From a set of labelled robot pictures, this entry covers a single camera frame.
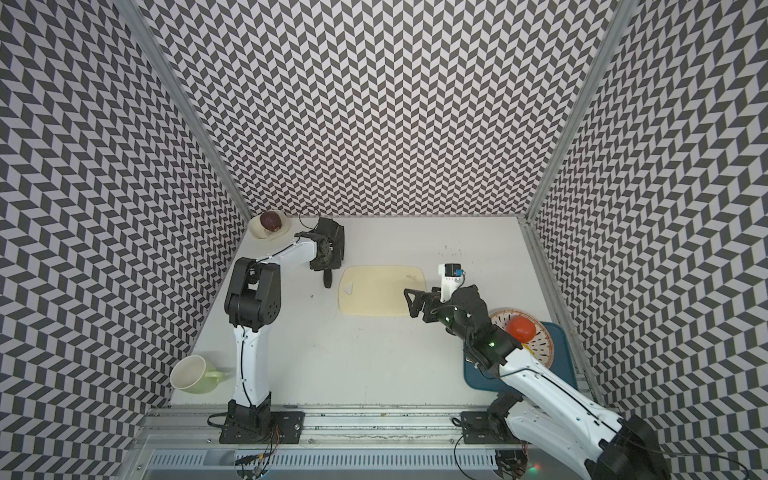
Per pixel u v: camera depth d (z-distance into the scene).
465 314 0.55
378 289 1.02
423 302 0.67
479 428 0.73
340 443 0.72
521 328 0.84
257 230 1.16
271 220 1.13
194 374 0.75
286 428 0.72
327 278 0.99
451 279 0.67
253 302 0.58
